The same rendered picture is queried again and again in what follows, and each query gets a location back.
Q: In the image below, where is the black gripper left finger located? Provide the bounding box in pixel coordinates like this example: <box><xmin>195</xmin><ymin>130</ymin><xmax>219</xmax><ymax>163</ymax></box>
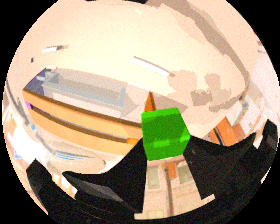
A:
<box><xmin>62</xmin><ymin>137</ymin><xmax>147</xmax><ymax>213</ymax></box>

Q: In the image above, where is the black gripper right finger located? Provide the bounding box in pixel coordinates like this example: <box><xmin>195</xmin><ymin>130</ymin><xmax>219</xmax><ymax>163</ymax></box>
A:
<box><xmin>182</xmin><ymin>132</ymin><xmax>256</xmax><ymax>199</ymax></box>

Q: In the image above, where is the small green block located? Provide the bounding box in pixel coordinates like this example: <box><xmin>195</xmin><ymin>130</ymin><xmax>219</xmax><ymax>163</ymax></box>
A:
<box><xmin>141</xmin><ymin>107</ymin><xmax>191</xmax><ymax>161</ymax></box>

